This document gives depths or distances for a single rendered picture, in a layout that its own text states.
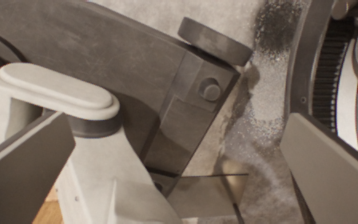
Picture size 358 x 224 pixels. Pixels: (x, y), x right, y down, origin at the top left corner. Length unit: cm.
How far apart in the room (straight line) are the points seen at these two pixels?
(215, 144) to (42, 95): 64
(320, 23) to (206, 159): 65
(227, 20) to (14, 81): 54
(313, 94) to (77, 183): 39
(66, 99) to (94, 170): 13
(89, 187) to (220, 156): 66
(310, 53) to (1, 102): 51
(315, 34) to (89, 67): 45
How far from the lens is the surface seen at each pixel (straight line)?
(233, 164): 94
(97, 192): 30
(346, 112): 43
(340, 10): 36
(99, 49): 49
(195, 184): 97
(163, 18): 63
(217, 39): 46
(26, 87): 40
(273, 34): 72
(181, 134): 54
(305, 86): 41
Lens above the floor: 63
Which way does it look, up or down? 61 degrees down
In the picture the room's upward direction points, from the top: 170 degrees clockwise
